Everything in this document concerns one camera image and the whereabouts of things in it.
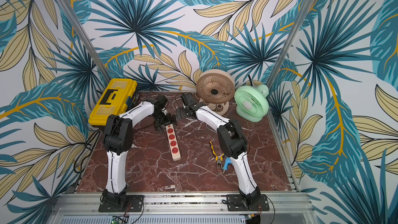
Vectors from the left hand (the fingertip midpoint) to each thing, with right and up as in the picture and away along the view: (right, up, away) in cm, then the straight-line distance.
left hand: (171, 127), depth 96 cm
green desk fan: (+46, +15, -14) cm, 50 cm away
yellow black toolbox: (-30, +19, -2) cm, 36 cm away
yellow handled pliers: (+29, -17, -10) cm, 35 cm away
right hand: (+9, +10, +2) cm, 14 cm away
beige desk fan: (+27, +23, -8) cm, 36 cm away
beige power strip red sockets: (+2, -9, -6) cm, 11 cm away
